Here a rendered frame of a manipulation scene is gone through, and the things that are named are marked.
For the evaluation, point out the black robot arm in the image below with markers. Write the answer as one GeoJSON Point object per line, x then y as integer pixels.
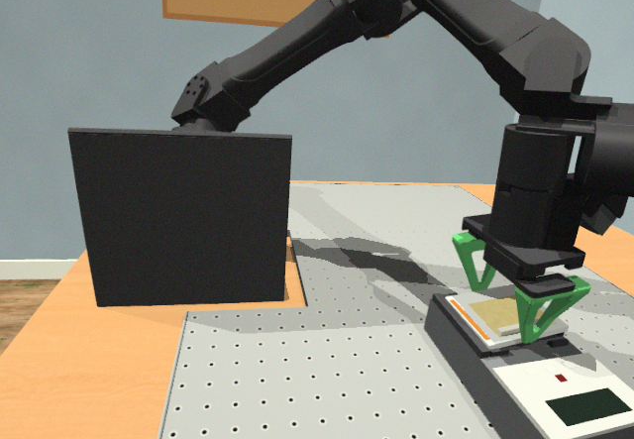
{"type": "Point", "coordinates": [516, 47]}

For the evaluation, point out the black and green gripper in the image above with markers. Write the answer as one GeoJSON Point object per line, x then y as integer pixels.
{"type": "Point", "coordinates": [514, 243]}

